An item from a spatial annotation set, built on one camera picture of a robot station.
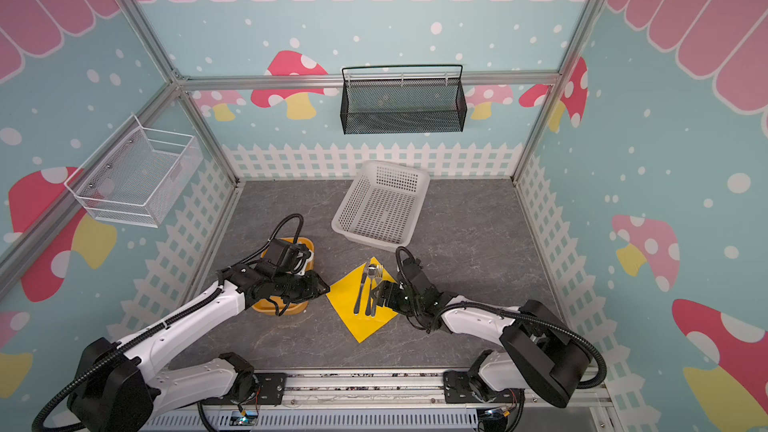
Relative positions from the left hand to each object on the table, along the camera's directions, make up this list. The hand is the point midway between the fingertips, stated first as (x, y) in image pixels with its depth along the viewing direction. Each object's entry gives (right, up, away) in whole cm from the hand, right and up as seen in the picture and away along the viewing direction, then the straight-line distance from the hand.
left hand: (325, 296), depth 80 cm
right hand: (+14, -1, +4) cm, 14 cm away
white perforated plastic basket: (+15, +25, +32) cm, 43 cm away
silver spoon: (+12, +4, +14) cm, 18 cm away
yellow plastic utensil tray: (-9, +2, -15) cm, 17 cm away
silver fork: (+11, -1, +11) cm, 16 cm away
